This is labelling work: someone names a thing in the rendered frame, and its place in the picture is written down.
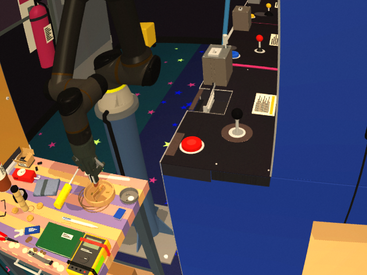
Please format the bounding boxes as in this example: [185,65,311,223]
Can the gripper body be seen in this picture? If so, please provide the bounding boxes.
[69,137,105,174]

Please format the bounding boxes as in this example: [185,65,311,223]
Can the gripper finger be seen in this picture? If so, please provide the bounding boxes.
[84,167,98,184]
[93,160,106,182]

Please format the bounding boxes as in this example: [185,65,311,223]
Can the wooden dish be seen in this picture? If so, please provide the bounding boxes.
[83,179,116,209]

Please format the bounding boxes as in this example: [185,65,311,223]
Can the grey metal cup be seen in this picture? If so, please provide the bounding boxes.
[119,187,140,205]

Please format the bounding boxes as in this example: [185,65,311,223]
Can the beige token stack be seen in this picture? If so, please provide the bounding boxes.
[10,184,30,213]

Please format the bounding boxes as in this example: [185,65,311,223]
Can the red drop button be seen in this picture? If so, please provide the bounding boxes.
[178,135,205,155]

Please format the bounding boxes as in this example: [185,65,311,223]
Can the black joystick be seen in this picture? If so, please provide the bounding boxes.
[221,108,254,143]

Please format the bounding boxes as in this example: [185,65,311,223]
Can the grey coin head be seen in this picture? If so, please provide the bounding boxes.
[201,44,234,87]
[231,5,252,32]

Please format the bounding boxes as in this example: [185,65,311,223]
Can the white wiper knob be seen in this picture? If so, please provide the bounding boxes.
[222,26,234,49]

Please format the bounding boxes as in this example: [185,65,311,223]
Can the red joystick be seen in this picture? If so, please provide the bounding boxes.
[254,34,266,54]

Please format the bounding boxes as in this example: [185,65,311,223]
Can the yellow screwdriver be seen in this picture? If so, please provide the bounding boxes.
[53,167,80,210]

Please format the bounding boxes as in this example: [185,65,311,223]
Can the grey cloth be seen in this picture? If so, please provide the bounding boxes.
[32,178,61,198]

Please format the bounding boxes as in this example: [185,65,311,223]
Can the blue card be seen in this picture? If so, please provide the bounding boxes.
[112,207,127,221]

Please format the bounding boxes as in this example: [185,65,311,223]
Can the white pen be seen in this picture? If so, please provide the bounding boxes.
[61,215,99,229]

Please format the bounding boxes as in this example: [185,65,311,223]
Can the small open cardboard box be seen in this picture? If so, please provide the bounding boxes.
[12,146,36,168]

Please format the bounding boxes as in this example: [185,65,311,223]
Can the red tape measure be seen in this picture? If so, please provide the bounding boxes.
[11,168,38,183]

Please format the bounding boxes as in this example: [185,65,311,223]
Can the green notebook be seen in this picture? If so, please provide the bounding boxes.
[35,221,86,259]

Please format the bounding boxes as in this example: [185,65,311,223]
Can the orange cabinet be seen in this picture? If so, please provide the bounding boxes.
[0,65,31,168]

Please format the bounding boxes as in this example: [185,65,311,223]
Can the keys with blue tag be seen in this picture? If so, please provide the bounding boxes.
[13,225,41,239]

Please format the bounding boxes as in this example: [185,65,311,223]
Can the yellow multimeter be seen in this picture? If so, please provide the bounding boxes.
[66,233,112,275]

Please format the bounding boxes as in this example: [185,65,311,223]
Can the brown bottle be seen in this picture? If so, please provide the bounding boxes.
[0,161,12,193]

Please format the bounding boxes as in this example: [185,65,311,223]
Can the grey wrench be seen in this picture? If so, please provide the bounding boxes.
[26,249,54,266]

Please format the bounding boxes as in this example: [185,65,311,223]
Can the brown cardboard box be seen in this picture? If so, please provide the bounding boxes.
[107,260,146,275]

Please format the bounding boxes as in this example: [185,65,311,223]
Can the red pliers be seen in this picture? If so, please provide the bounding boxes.
[0,230,19,244]

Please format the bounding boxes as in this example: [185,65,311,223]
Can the pink fire extinguisher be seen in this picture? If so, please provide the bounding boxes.
[28,2,56,69]

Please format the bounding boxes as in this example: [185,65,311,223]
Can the yellow box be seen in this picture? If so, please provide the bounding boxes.
[139,22,157,48]

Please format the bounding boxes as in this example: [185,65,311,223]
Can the blue pole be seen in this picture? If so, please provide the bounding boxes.
[221,0,232,44]

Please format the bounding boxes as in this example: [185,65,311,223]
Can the blue arcade machine body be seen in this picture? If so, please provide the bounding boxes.
[159,0,367,275]

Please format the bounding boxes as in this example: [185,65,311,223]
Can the tan cardboard box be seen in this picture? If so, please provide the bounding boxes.
[300,220,367,275]

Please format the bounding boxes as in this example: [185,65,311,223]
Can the black cable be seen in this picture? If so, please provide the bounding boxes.
[343,125,367,225]
[101,109,126,176]

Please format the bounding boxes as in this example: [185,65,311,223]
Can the brown wire coil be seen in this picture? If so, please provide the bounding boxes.
[78,186,116,213]

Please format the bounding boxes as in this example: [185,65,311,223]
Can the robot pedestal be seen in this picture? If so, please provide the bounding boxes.
[93,84,179,266]

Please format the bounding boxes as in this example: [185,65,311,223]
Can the grey metal table frame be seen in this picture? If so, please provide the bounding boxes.
[114,197,166,275]

